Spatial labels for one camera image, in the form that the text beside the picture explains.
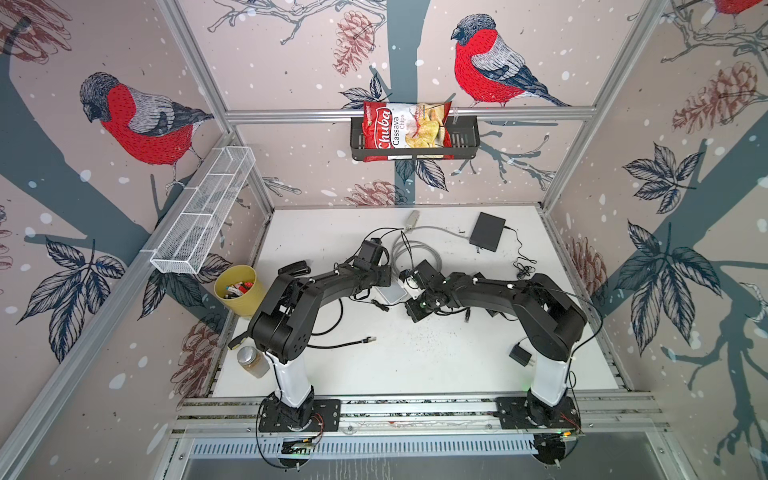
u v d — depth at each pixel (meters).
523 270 1.01
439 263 1.04
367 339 0.86
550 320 0.49
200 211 0.77
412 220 1.14
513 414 0.73
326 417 0.73
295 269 1.00
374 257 0.78
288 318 0.49
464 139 0.94
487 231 1.11
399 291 0.87
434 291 0.72
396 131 0.88
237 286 0.84
